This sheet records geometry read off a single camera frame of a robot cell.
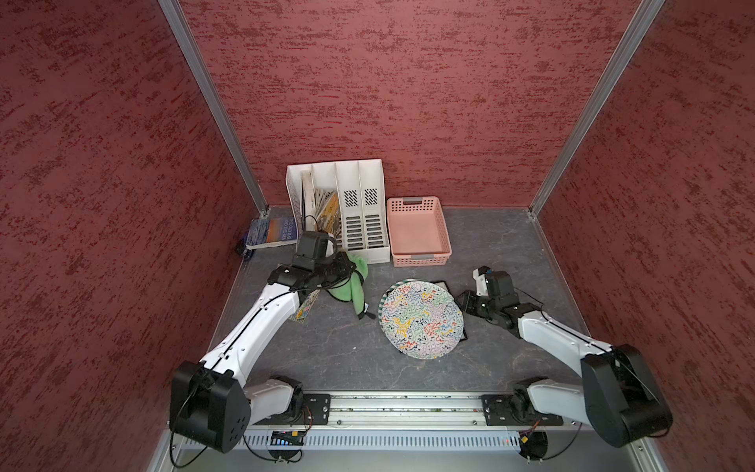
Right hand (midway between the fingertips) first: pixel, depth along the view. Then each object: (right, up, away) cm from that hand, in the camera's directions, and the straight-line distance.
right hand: (456, 304), depth 90 cm
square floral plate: (-3, +5, +6) cm, 8 cm away
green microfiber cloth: (-32, +7, -9) cm, 33 cm away
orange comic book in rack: (-41, +27, +7) cm, 50 cm away
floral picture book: (-50, -3, +2) cm, 50 cm away
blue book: (-67, +23, +21) cm, 74 cm away
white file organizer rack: (-38, +36, +22) cm, 57 cm away
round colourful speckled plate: (-12, -4, -2) cm, 12 cm away
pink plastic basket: (-9, +23, +23) cm, 34 cm away
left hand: (-31, +12, -9) cm, 34 cm away
